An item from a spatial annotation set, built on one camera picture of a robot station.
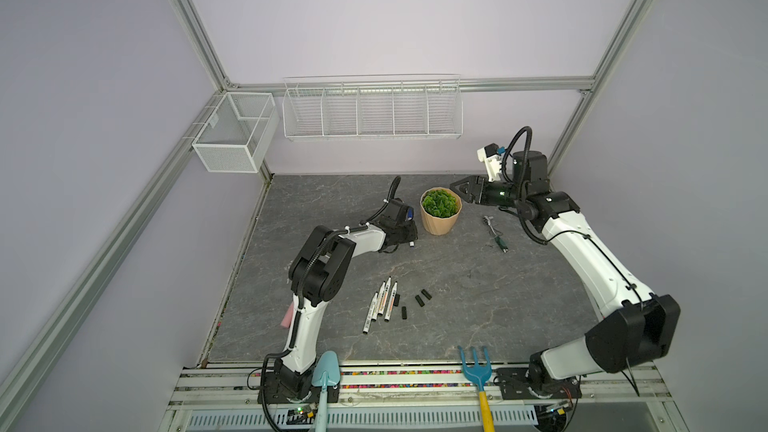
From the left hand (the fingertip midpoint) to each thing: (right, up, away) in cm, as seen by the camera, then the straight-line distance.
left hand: (419, 233), depth 101 cm
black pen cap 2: (-5, -21, -15) cm, 27 cm away
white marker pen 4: (-9, -19, -14) cm, 25 cm away
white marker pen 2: (-13, -18, -14) cm, 26 cm away
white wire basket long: (-16, +42, +1) cm, 45 cm away
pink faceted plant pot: (+7, +3, -4) cm, 8 cm away
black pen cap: (-8, -19, -13) cm, 24 cm away
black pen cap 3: (-1, -19, -13) cm, 23 cm away
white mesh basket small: (-63, +35, +5) cm, 72 cm away
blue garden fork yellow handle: (+14, -32, -27) cm, 44 cm away
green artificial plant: (+6, +10, -4) cm, 13 cm away
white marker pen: (-15, -21, -16) cm, 31 cm away
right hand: (+8, +14, -24) cm, 29 cm away
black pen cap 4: (+1, -17, -12) cm, 20 cm away
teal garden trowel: (-26, -32, -27) cm, 49 cm away
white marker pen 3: (-11, -18, -12) cm, 24 cm away
